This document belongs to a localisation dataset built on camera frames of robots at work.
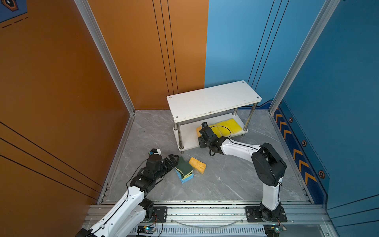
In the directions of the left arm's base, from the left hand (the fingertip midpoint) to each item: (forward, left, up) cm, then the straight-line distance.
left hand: (175, 159), depth 82 cm
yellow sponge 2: (+21, -33, -2) cm, 39 cm away
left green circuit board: (-31, +12, -12) cm, 36 cm away
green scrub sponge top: (-4, -5, -3) cm, 7 cm away
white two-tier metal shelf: (+23, -32, +23) cm, 46 cm away
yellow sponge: (+27, -37, -2) cm, 46 cm away
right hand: (+17, -16, -4) cm, 23 cm away
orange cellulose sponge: (0, -12, -7) cm, 14 cm away
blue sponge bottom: (-9, -5, -9) cm, 14 cm away
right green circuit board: (-31, -49, -10) cm, 59 cm away
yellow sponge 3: (+23, -27, -3) cm, 36 cm away
